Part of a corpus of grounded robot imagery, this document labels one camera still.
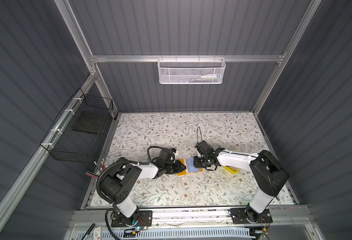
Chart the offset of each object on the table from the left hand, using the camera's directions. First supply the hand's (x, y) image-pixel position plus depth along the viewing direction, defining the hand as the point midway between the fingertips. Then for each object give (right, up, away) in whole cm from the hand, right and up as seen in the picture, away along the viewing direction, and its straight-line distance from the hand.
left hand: (186, 168), depth 89 cm
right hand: (+6, +1, +3) cm, 7 cm away
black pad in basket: (-50, +28, -12) cm, 59 cm away
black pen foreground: (-48, -25, -19) cm, 57 cm away
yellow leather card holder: (+2, +2, +4) cm, 5 cm away
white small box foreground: (-43, -25, -20) cm, 53 cm away
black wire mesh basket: (-55, +22, -16) cm, 61 cm away
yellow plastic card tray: (+26, 0, -3) cm, 27 cm away
